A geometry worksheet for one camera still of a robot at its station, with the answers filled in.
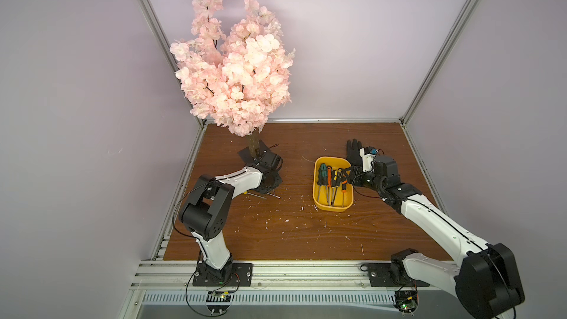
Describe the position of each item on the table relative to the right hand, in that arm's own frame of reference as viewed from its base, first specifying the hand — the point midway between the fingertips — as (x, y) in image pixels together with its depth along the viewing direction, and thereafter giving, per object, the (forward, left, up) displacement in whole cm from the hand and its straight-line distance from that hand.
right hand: (349, 166), depth 83 cm
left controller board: (-43, +46, -19) cm, 65 cm away
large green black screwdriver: (+2, +9, -13) cm, 16 cm away
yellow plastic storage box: (+10, +1, -13) cm, 17 cm away
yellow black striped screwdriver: (+1, +4, -15) cm, 15 cm away
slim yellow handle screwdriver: (-6, +30, -15) cm, 34 cm away
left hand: (+1, +28, -14) cm, 31 cm away
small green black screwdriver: (+2, +9, -12) cm, 15 cm away
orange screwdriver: (+4, +6, -13) cm, 15 cm away
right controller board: (-40, -16, -17) cm, 46 cm away
